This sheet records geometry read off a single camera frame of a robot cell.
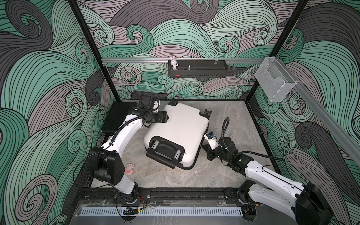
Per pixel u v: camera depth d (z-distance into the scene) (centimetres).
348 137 52
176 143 73
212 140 70
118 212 69
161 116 73
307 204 39
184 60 94
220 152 68
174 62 88
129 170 80
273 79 80
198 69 95
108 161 41
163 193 75
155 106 74
